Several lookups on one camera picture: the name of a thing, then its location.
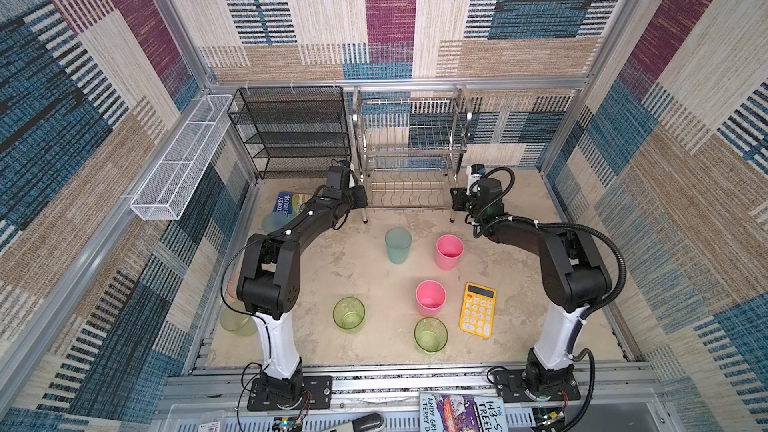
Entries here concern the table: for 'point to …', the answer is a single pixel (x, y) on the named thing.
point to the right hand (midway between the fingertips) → (452, 190)
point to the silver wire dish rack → (408, 149)
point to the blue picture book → (289, 203)
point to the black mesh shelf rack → (293, 129)
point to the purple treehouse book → (442, 412)
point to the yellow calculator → (478, 310)
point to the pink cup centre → (430, 297)
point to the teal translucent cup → (398, 241)
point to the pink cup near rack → (448, 250)
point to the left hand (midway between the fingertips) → (365, 188)
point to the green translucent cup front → (431, 334)
